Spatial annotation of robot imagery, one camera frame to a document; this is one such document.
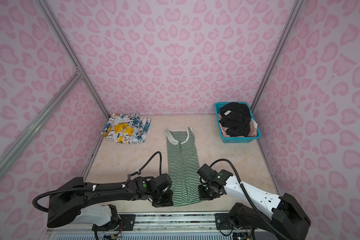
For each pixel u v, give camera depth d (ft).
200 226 2.37
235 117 3.31
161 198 2.19
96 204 1.61
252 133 3.19
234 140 3.21
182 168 2.99
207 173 2.11
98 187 1.50
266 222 1.31
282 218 1.30
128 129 3.50
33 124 2.10
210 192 2.19
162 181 2.06
